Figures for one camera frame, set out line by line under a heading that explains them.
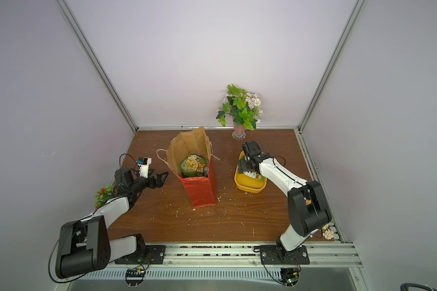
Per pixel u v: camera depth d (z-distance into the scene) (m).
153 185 0.79
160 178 0.80
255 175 0.96
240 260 0.73
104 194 0.74
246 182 0.95
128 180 0.71
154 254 0.73
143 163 0.76
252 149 0.71
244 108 0.85
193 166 0.95
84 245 0.46
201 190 0.76
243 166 0.81
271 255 0.73
